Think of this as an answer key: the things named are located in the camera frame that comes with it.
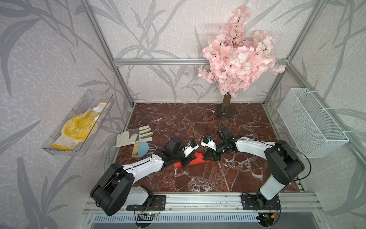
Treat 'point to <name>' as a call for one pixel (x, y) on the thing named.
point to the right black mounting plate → (249, 202)
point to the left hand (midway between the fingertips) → (195, 157)
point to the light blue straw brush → (141, 149)
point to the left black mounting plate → (158, 203)
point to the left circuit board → (147, 216)
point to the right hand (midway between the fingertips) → (204, 156)
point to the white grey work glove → (143, 134)
